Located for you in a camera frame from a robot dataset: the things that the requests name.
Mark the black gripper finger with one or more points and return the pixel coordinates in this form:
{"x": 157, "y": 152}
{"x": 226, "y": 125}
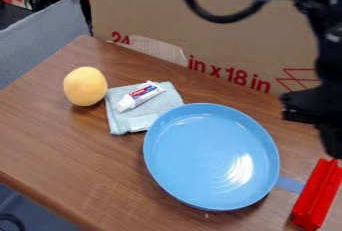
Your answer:
{"x": 332, "y": 140}

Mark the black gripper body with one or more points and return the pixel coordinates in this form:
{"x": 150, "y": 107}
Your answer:
{"x": 319, "y": 105}

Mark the red plastic block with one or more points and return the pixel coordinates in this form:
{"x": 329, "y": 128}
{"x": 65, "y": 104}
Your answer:
{"x": 316, "y": 199}

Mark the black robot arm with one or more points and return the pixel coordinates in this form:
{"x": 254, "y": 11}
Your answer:
{"x": 324, "y": 14}

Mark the light blue folded cloth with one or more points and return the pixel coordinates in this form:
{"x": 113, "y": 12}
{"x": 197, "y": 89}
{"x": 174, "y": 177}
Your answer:
{"x": 138, "y": 119}

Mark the blue tape strip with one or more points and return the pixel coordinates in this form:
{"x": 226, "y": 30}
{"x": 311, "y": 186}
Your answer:
{"x": 291, "y": 184}

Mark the brown cardboard box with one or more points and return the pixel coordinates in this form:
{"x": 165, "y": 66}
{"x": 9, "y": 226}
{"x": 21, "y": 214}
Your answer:
{"x": 265, "y": 52}

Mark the blue round plate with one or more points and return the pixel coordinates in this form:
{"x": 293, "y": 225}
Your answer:
{"x": 212, "y": 157}

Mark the small toothpaste tube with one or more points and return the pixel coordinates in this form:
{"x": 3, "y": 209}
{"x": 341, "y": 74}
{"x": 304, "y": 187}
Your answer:
{"x": 140, "y": 96}

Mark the yellow round fruit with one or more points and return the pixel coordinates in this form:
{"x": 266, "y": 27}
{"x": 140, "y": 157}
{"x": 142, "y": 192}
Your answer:
{"x": 85, "y": 86}

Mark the grey padded panel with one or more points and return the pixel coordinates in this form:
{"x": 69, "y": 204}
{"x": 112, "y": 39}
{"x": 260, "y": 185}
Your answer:
{"x": 34, "y": 38}

